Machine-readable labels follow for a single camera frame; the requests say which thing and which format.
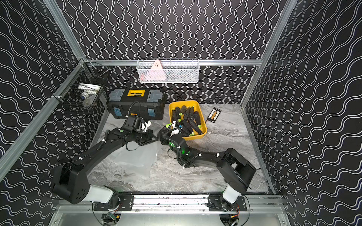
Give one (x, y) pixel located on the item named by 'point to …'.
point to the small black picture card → (214, 115)
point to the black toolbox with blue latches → (147, 103)
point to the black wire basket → (83, 91)
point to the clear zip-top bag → (138, 159)
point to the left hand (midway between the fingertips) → (157, 136)
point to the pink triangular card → (156, 72)
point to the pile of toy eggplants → (188, 119)
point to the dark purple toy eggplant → (168, 125)
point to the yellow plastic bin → (173, 104)
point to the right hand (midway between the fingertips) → (161, 131)
